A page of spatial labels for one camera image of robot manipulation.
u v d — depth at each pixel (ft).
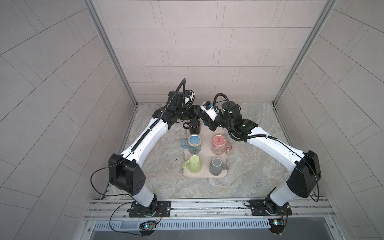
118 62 3.05
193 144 2.71
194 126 3.00
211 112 2.11
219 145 2.70
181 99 1.96
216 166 2.48
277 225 2.23
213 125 2.20
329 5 2.32
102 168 1.29
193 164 2.49
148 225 2.11
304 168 1.34
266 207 2.10
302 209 2.41
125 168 1.37
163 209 2.33
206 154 2.92
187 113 2.16
